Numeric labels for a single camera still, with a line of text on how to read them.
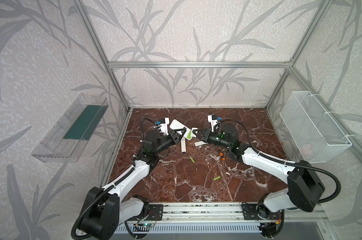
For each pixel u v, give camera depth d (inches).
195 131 29.5
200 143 38.6
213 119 28.4
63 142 24.9
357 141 23.1
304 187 16.6
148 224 27.8
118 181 18.3
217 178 33.3
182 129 29.6
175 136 27.0
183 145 38.2
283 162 18.5
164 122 28.2
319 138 24.3
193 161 35.9
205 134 26.9
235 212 29.6
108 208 15.7
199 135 29.0
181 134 29.2
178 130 29.1
